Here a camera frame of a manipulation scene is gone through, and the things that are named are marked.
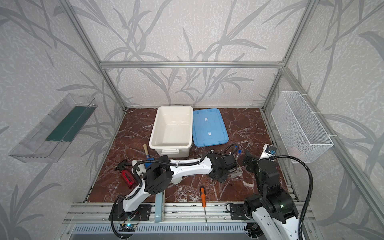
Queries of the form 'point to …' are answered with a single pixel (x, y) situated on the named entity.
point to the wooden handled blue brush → (149, 160)
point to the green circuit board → (129, 227)
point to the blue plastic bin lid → (208, 128)
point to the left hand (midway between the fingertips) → (223, 175)
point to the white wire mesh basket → (303, 138)
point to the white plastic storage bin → (172, 135)
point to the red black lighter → (127, 172)
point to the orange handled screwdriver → (203, 202)
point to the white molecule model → (141, 168)
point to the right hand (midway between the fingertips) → (255, 149)
